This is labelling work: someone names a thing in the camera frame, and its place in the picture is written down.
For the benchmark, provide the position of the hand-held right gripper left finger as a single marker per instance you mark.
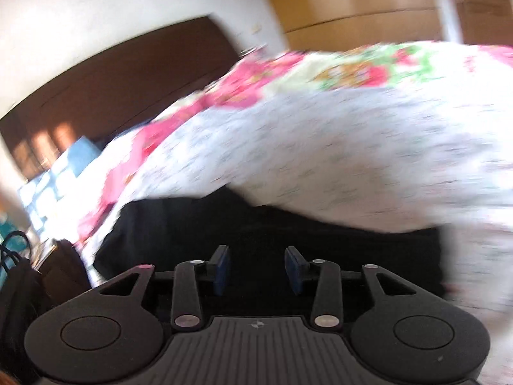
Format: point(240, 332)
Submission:
point(221, 268)

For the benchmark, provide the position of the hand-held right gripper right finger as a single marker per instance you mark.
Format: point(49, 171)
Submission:
point(293, 268)

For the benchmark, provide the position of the black pants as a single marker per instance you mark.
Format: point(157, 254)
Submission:
point(260, 228)

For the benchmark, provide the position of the floral printed blanket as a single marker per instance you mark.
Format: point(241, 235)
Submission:
point(340, 140)

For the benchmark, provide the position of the brown wooden nightstand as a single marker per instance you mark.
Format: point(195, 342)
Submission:
point(66, 268)

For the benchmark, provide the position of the blue white patterned cloth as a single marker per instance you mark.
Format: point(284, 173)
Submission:
point(56, 180)

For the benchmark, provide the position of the dark wooden headboard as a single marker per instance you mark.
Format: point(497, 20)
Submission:
point(140, 84)

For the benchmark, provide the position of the black bag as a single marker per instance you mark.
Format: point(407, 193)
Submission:
point(20, 292)

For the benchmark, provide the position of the wooden wardrobe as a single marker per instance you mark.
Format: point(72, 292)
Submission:
point(352, 0)

